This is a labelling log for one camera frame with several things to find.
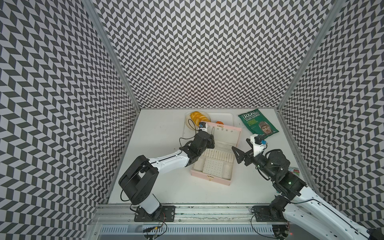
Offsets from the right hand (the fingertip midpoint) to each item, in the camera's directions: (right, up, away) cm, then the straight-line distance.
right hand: (239, 146), depth 71 cm
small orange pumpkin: (-5, +11, +33) cm, 36 cm away
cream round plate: (-26, +11, +38) cm, 48 cm away
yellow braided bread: (-21, +15, +37) cm, 45 cm away
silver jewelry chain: (-12, +7, +12) cm, 19 cm away
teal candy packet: (+35, -16, +13) cm, 41 cm away
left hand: (-12, +3, +15) cm, 19 cm away
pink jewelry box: (-10, -12, +11) cm, 19 cm away
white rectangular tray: (+2, +14, +40) cm, 42 cm away
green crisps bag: (+22, +10, +34) cm, 42 cm away
